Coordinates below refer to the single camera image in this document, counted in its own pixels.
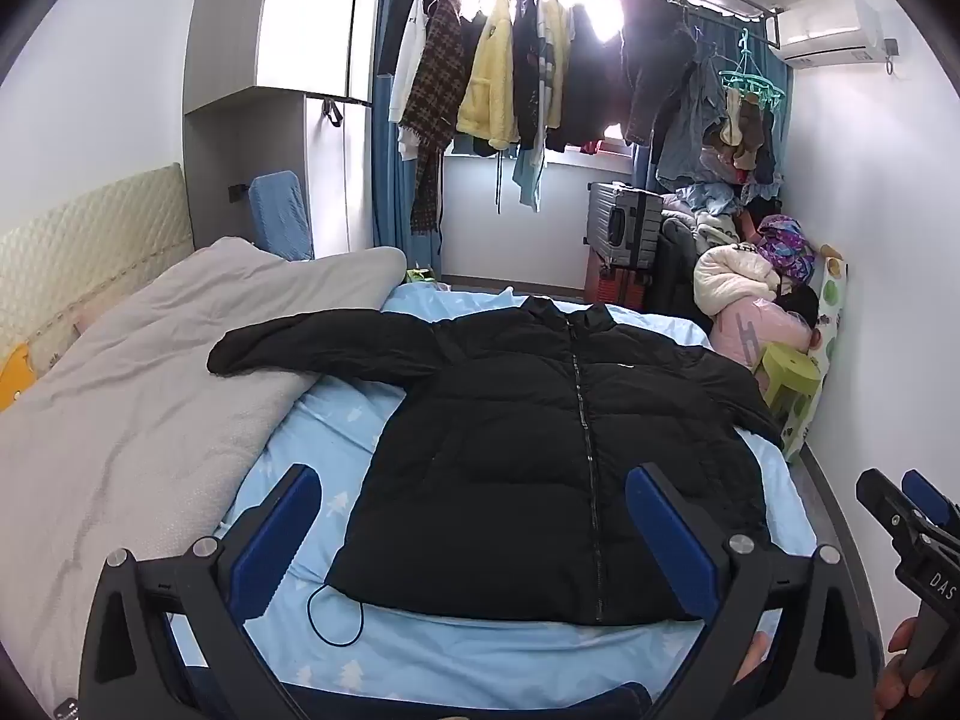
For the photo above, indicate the black patched jacket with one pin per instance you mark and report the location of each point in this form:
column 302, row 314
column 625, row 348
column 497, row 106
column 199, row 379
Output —
column 529, row 90

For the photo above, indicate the purple colourful bag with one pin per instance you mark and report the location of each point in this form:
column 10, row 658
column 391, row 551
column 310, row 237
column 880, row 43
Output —
column 784, row 247

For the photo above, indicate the blue denim jacket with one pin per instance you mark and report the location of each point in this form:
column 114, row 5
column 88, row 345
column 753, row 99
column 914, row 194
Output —
column 686, row 127

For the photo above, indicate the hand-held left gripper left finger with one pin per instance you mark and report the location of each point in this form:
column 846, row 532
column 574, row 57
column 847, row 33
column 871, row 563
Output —
column 277, row 532

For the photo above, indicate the grey suitcase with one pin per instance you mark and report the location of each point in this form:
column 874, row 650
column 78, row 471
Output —
column 622, row 225

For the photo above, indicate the yellow toy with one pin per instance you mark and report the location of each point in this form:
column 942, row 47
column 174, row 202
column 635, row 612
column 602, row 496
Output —
column 15, row 379

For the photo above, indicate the green sock hanger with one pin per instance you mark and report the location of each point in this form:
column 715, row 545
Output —
column 750, row 81

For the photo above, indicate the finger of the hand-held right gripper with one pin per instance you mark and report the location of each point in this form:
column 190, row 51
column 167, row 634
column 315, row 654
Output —
column 877, row 499
column 926, row 495

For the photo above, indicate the green plastic stool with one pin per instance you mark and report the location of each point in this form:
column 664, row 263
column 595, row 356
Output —
column 787, row 367

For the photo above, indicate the black wall plug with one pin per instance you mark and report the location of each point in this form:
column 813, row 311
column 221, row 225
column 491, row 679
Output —
column 892, row 52

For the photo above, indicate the black fur coat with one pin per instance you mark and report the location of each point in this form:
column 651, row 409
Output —
column 660, row 67

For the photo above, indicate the grey duvet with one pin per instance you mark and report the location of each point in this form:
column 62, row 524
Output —
column 135, row 427

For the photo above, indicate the green polka dot board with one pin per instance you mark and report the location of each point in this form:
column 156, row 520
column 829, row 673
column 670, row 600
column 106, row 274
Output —
column 829, row 315

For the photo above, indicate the red suitcase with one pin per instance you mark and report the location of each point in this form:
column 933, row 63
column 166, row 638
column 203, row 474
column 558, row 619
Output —
column 611, row 285

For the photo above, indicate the grey white wardrobe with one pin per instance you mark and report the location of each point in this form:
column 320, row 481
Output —
column 300, row 15

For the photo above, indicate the black puffer jacket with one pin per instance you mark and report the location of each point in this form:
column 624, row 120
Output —
column 487, row 465

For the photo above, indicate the black bag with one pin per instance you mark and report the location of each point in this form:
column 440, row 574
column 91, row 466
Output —
column 675, row 270

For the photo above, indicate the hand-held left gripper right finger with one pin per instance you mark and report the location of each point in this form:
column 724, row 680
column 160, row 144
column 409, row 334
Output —
column 675, row 540

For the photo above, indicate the light blue hanging garment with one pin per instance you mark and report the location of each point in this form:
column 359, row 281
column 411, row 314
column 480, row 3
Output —
column 529, row 172

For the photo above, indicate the brown hanging socks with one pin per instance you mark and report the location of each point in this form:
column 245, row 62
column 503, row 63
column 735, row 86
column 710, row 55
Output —
column 742, row 135

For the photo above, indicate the yellow fleece jacket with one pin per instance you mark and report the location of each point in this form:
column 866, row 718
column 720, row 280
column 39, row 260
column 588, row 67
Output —
column 487, row 90

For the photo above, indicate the light blue tree print bed sheet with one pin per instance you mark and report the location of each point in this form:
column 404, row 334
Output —
column 315, row 420

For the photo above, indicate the cream fleece blanket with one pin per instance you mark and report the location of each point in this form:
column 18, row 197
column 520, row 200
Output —
column 731, row 277

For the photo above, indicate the white air conditioner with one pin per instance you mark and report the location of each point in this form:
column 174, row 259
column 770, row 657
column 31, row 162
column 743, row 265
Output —
column 825, row 30

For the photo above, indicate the brown houndstooth coat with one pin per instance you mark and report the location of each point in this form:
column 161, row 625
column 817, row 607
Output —
column 431, row 82

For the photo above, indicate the cream plaid vest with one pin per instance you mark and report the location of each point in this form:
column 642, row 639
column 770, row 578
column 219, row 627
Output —
column 555, row 52

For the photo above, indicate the beige quilted headboard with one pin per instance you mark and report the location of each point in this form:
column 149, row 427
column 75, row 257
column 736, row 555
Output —
column 90, row 240

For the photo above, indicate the small green box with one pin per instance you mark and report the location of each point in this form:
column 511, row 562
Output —
column 421, row 276

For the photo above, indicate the white hoodie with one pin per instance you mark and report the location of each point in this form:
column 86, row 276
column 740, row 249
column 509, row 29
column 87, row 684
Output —
column 409, row 52

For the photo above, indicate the blue fabric covered chair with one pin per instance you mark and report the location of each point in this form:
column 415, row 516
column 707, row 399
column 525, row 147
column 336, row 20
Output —
column 281, row 214

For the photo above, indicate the black wall socket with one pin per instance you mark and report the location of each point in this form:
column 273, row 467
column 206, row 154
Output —
column 238, row 193

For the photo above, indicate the person's right hand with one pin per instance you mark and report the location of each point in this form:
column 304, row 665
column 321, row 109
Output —
column 891, row 690

